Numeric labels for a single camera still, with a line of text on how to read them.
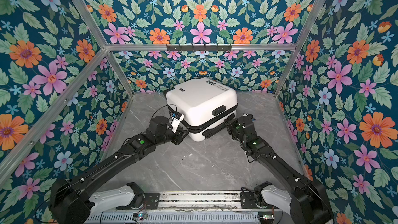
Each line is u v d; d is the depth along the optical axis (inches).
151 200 28.8
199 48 36.6
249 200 28.9
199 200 29.5
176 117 26.1
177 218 30.2
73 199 14.9
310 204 15.4
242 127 23.4
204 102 28.7
